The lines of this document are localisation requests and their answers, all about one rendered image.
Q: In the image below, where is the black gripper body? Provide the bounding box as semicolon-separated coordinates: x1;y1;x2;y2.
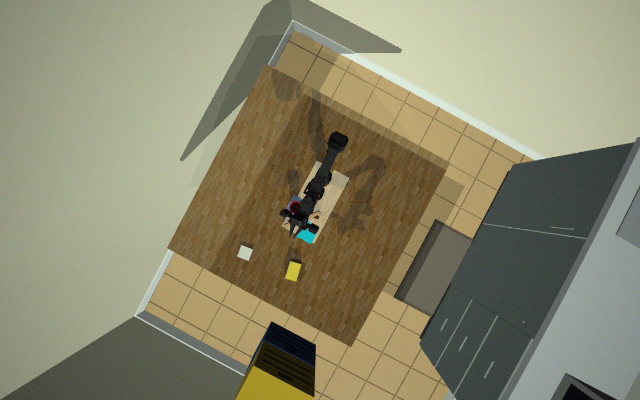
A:
279;207;319;234

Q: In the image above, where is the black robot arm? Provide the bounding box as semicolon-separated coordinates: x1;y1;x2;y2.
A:
291;131;348;227

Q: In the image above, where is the yellow rectangular block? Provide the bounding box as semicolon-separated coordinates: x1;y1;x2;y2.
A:
285;260;302;282

